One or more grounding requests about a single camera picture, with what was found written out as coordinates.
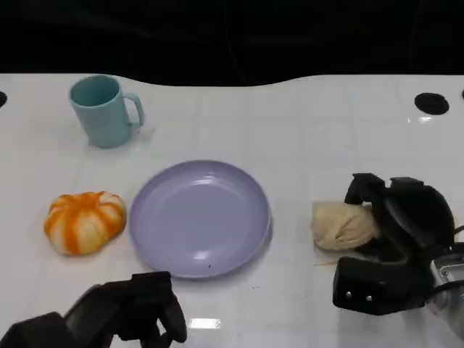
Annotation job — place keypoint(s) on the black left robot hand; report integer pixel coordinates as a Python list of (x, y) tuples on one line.
[(108, 315)]

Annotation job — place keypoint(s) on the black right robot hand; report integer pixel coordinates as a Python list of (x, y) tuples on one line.
[(417, 224)]

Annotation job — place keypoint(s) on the beige towel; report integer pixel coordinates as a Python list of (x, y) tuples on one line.
[(340, 224)]

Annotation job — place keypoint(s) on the black table grommet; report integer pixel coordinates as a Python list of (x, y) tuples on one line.
[(3, 99), (431, 104)]

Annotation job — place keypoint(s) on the lilac plate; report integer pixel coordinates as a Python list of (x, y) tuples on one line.
[(199, 217)]

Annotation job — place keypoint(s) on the pale green mug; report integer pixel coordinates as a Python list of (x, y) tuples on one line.
[(101, 116)]

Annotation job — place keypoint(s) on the black backdrop cloth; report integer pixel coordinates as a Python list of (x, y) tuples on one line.
[(232, 36)]

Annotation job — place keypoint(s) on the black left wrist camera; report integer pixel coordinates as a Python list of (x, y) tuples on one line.
[(32, 333)]

